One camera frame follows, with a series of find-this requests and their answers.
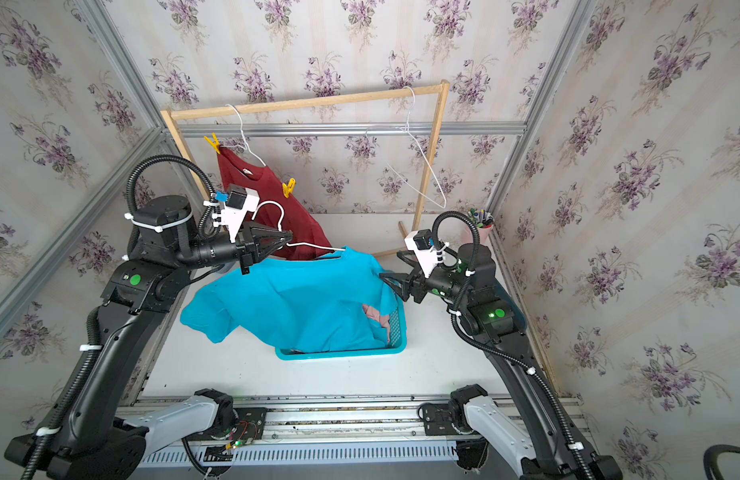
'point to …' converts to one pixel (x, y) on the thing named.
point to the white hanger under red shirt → (245, 146)
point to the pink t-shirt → (374, 314)
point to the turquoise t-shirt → (302, 301)
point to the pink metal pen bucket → (483, 233)
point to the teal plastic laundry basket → (397, 342)
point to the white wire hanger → (419, 142)
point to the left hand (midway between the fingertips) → (290, 235)
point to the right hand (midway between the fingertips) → (398, 264)
